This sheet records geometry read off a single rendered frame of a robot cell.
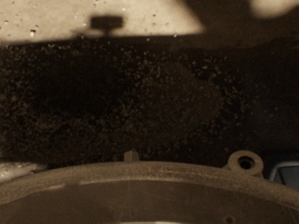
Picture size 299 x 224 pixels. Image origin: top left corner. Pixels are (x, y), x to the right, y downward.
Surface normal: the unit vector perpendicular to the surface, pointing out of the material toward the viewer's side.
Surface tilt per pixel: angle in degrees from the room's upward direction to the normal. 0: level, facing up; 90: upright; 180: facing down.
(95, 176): 100
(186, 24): 0
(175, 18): 0
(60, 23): 0
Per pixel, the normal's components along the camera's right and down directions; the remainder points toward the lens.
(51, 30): 0.13, 0.72
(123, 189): 0.06, -0.69
